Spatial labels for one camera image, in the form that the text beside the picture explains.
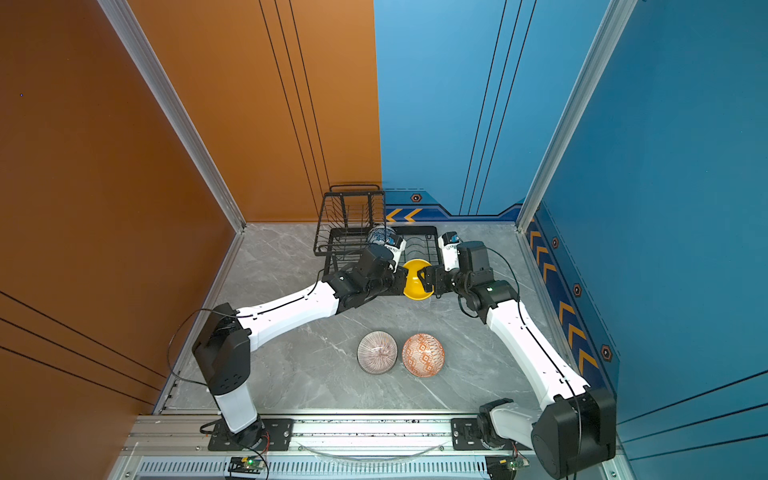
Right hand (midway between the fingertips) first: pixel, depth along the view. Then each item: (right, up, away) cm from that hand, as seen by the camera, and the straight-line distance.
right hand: (431, 270), depth 81 cm
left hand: (-6, 0, +2) cm, 6 cm away
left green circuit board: (-46, -46, -10) cm, 66 cm away
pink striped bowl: (-15, -24, +4) cm, 28 cm away
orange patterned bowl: (-2, -25, +4) cm, 25 cm away
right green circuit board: (+19, -45, -11) cm, 50 cm away
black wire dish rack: (-25, +18, +16) cm, 35 cm away
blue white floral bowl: (-15, +11, +25) cm, 31 cm away
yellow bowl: (-5, -4, +1) cm, 7 cm away
